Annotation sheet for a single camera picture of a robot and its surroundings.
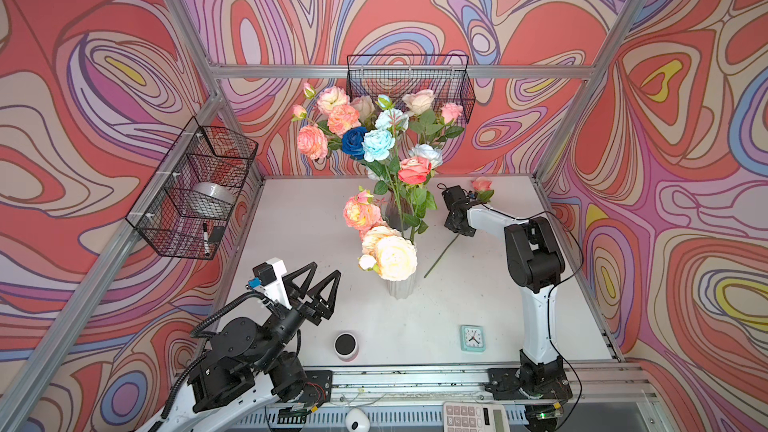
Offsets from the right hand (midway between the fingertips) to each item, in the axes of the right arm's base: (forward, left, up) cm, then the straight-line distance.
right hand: (462, 230), depth 105 cm
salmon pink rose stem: (+14, -10, +4) cm, 18 cm away
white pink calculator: (-55, +8, +2) cm, 55 cm away
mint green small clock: (-37, +5, +3) cm, 38 cm away
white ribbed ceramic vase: (-25, +24, +8) cm, 35 cm away
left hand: (-32, +39, +34) cm, 60 cm away
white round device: (-55, +35, +5) cm, 65 cm away
